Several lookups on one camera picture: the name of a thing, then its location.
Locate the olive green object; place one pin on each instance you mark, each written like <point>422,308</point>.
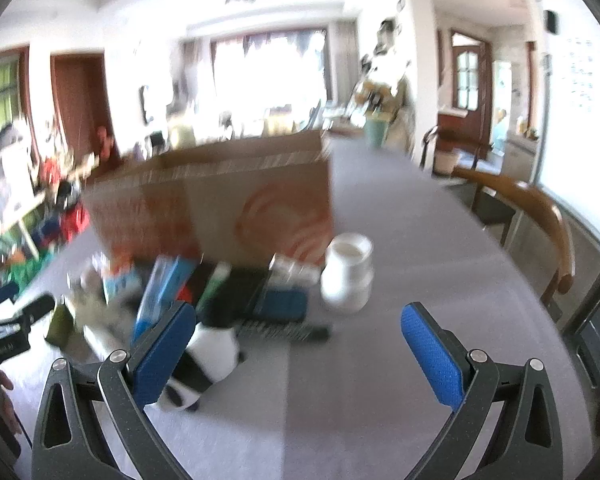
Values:
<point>60,327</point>

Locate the white jar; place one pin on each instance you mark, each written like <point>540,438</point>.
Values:
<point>345,280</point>

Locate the blue capped tube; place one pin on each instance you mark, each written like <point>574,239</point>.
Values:
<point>157,290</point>

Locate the wooden chair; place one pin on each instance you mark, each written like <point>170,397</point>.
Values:
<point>540,205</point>

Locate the white wall poster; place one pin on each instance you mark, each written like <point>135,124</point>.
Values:
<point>580,110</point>

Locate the orange toy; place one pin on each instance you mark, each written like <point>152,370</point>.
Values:
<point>105,142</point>

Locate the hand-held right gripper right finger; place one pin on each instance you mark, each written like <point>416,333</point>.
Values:
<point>430,355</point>

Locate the wooden door with window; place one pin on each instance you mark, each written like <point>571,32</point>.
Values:
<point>467,80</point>

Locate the panda plush toy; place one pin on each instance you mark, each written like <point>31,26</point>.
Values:
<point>210,355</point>

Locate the green cup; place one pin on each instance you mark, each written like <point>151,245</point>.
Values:
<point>376,132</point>

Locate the printed cardboard box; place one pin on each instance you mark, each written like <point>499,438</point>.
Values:
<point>220,210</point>

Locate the blue smartphone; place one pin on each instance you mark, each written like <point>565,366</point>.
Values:
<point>285,305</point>

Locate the standing fan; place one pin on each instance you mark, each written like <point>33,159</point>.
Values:
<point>380,92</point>

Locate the grey patterned desktop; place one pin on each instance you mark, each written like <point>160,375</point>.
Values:
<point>380,385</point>

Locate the black power bank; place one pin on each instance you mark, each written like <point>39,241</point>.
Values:
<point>235,295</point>

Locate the black red packet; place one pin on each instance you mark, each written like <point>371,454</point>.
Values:
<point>190,292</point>

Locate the white waste bin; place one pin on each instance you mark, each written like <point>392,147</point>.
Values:
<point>446,165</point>

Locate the beige curtain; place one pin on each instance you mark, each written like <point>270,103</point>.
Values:
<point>344,60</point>

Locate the black chair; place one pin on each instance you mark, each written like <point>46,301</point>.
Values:
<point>595,340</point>

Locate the blue white pouch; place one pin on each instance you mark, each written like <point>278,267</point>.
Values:
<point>122,282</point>

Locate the green white tube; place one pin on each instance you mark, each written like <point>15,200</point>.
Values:
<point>215,282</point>

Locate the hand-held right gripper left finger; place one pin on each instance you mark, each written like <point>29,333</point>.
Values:
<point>162,355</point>

